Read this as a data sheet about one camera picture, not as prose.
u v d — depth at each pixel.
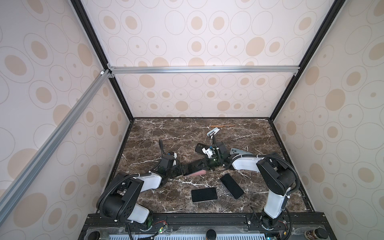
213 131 1.09
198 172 0.87
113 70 0.90
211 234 0.63
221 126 1.16
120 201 0.43
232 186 0.88
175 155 0.87
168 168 0.73
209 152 0.87
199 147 1.03
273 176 0.49
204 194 0.81
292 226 0.71
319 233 0.63
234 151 1.01
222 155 0.74
